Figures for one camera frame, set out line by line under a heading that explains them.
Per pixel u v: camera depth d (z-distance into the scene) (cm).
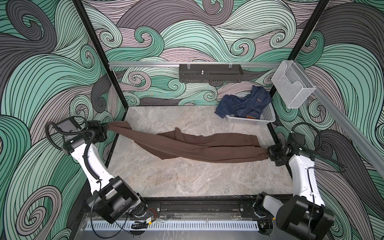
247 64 96
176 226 70
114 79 103
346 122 59
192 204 76
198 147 91
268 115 107
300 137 61
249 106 112
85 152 44
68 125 51
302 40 82
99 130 63
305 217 43
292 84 79
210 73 95
